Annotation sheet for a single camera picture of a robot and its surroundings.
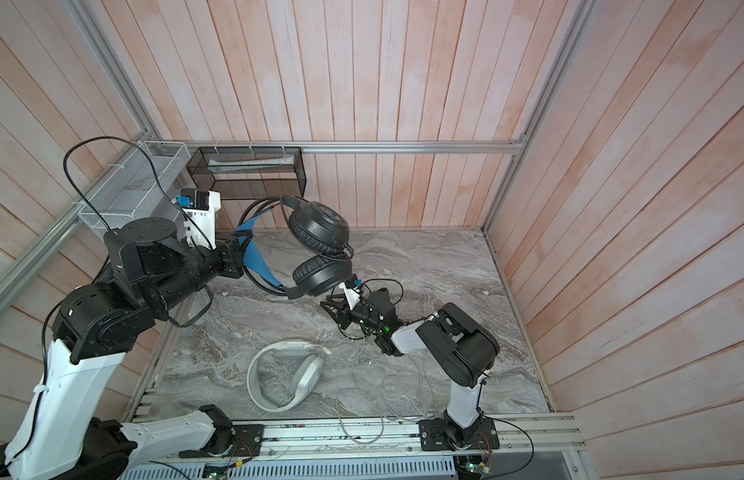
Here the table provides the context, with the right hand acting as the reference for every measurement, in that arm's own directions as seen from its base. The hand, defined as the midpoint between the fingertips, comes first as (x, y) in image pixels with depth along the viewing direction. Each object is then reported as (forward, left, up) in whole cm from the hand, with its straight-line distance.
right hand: (327, 302), depth 85 cm
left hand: (-7, +9, +33) cm, 35 cm away
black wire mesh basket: (+33, +25, +21) cm, 46 cm away
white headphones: (-20, +3, -4) cm, 21 cm away
